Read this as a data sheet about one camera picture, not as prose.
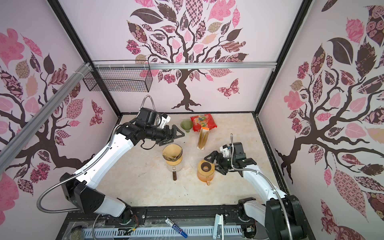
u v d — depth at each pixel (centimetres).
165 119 71
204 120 109
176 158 78
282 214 38
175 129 65
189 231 70
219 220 70
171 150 80
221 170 75
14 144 51
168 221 71
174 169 79
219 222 70
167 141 64
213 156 74
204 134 98
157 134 62
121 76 95
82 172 42
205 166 83
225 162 72
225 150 79
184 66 93
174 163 80
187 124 106
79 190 39
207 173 79
